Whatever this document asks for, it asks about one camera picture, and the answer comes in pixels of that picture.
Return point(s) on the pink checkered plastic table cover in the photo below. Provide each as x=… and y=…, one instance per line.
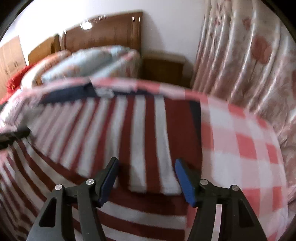
x=238, y=148

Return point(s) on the light blue floral pillow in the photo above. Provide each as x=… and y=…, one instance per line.
x=98, y=61

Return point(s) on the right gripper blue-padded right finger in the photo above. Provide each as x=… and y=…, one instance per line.
x=238, y=219

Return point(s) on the floral pink curtain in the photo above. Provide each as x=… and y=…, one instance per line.
x=246, y=56

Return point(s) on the dark wooden headboard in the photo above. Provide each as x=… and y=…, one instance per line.
x=124, y=29

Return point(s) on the wooden nightstand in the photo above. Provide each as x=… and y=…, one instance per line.
x=166, y=68

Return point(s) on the red blanket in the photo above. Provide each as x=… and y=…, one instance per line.
x=13, y=84

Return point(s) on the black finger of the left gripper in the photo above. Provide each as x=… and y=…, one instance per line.
x=8, y=138

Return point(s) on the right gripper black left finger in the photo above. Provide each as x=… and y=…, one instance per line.
x=55, y=219

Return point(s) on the orange floral pillow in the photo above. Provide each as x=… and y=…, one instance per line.
x=32, y=77

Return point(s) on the red grey striped sweater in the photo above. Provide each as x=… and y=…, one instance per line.
x=74, y=139

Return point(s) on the pink floral bed sheet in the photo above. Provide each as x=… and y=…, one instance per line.
x=126, y=66

